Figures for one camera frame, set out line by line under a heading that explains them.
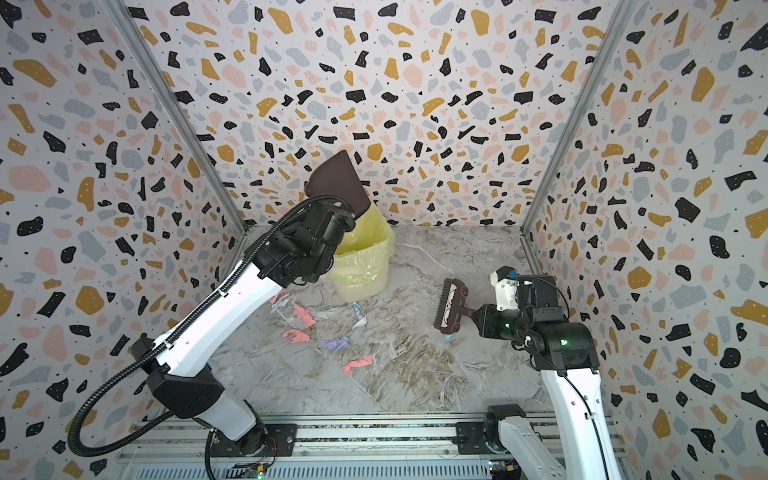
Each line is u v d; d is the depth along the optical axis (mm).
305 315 950
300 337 906
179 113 868
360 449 731
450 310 785
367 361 872
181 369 404
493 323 576
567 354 413
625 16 713
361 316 952
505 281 596
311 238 492
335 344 898
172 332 409
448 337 916
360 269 801
